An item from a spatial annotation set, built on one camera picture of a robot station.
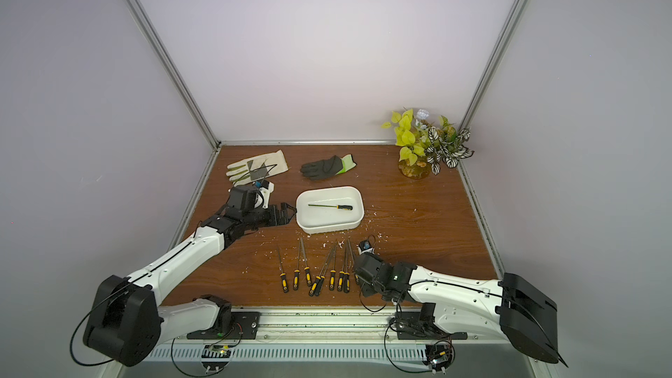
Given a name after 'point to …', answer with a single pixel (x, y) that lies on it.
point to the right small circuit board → (437, 357)
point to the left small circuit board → (215, 351)
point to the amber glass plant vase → (420, 170)
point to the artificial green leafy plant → (439, 143)
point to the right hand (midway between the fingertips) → (362, 275)
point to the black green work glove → (328, 168)
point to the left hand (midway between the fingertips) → (289, 210)
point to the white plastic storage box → (330, 210)
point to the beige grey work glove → (257, 167)
